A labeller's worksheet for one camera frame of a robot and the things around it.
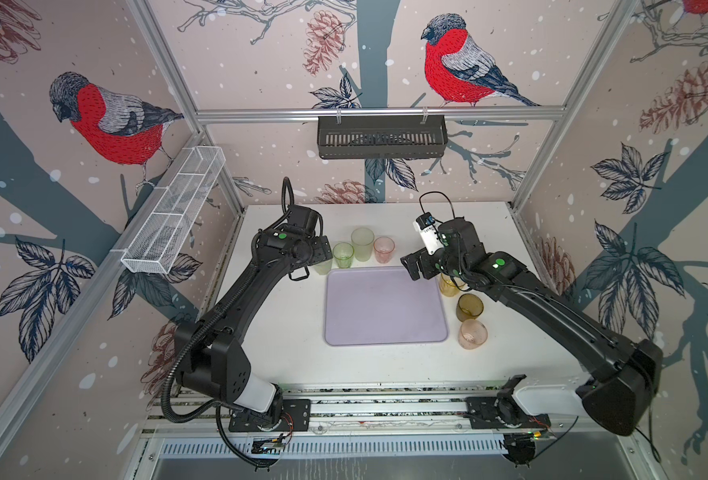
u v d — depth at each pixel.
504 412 0.67
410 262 0.67
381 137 1.04
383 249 1.06
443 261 0.63
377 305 0.93
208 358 0.41
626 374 0.39
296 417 0.73
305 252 0.68
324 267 1.01
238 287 0.49
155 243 0.71
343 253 1.03
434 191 0.55
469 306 0.89
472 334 0.86
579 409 0.46
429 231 0.66
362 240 0.98
